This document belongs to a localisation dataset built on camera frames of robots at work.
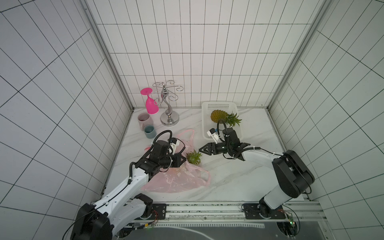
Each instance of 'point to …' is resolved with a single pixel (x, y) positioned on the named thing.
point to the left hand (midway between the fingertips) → (183, 162)
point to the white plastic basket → (207, 107)
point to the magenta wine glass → (152, 106)
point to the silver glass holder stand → (170, 118)
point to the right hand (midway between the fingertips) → (203, 146)
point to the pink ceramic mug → (144, 119)
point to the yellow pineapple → (194, 157)
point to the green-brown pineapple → (232, 119)
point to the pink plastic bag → (186, 177)
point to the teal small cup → (150, 131)
